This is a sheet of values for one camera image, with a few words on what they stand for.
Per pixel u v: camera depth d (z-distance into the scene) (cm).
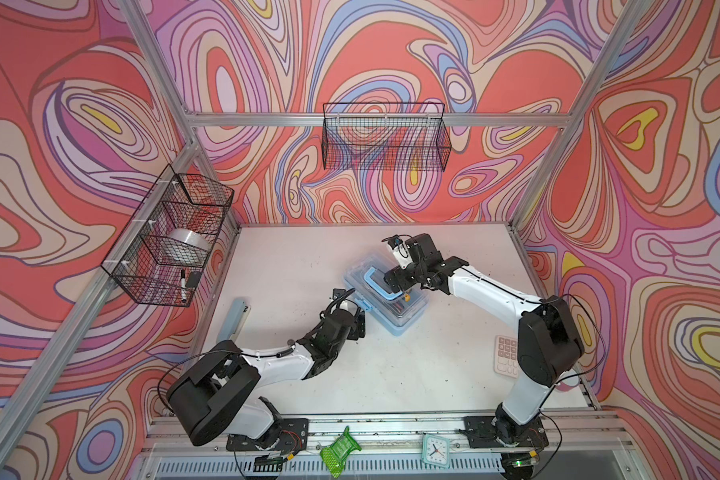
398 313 83
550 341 47
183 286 72
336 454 70
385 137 97
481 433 73
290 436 72
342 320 68
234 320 88
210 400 42
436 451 69
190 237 74
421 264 69
